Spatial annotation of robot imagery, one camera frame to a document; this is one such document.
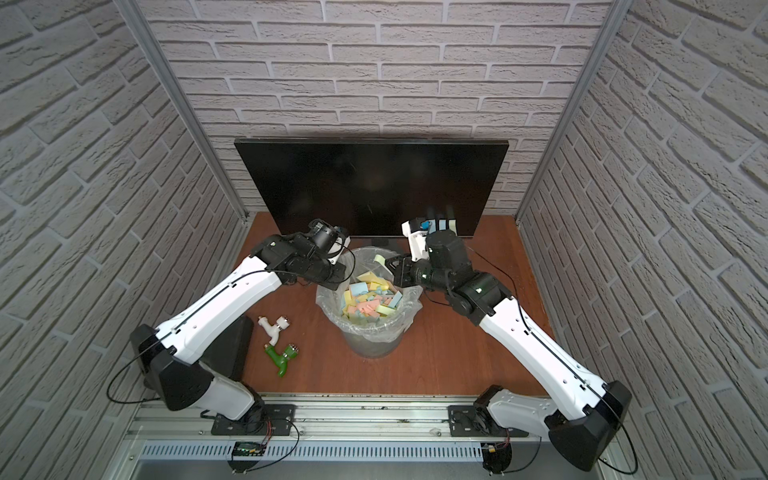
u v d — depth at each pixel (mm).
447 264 497
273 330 874
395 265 667
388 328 633
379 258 694
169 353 401
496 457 708
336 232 598
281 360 819
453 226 851
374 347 789
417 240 608
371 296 782
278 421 741
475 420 645
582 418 379
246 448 724
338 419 758
